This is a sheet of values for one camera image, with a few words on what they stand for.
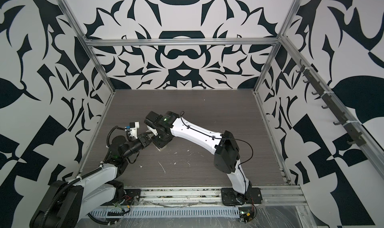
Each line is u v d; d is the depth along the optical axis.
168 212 0.71
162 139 0.66
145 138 0.74
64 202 0.42
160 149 0.78
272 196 0.76
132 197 0.73
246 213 0.71
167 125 0.53
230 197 0.74
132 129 0.76
